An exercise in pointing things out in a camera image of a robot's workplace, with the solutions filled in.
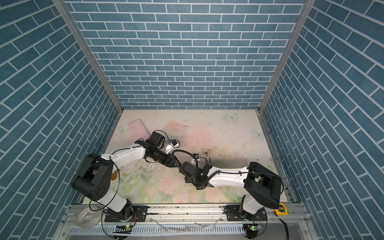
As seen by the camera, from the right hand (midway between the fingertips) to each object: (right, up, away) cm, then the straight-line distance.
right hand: (186, 175), depth 84 cm
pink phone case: (-37, +25, +21) cm, 49 cm away
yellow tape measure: (+49, -14, -11) cm, 52 cm away
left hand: (-5, +7, -1) cm, 8 cm away
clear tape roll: (-47, -17, -12) cm, 52 cm away
